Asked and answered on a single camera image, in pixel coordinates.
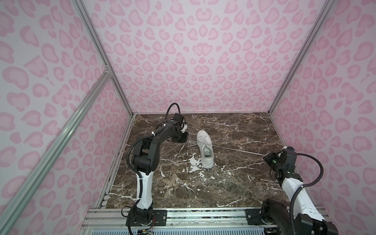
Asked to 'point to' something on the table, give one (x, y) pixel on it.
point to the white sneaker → (204, 142)
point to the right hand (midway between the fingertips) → (268, 152)
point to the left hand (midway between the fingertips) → (185, 138)
